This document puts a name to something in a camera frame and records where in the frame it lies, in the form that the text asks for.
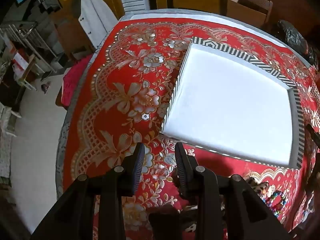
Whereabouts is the red floral tablecloth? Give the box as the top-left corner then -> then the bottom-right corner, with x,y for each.
56,17 -> 320,240

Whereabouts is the black plastic bag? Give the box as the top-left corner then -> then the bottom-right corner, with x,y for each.
276,20 -> 318,65

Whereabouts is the white tray with striped rim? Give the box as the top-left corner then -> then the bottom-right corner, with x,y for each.
160,36 -> 306,169

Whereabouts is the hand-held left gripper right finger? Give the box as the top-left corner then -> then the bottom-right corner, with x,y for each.
174,142 -> 292,240

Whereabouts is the leopard print bow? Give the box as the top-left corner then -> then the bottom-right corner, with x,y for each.
246,177 -> 270,193

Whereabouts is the multicoloured bead bracelet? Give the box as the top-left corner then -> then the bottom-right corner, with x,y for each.
261,189 -> 289,218

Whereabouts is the metal rack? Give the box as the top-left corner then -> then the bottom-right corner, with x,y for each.
0,21 -> 58,73

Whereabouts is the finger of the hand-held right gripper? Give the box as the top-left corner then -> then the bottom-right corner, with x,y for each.
305,124 -> 320,153

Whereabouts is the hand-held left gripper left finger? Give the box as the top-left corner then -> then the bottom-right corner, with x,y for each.
31,142 -> 146,240

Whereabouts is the round dark wooden table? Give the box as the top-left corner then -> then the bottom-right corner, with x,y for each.
246,0 -> 320,40

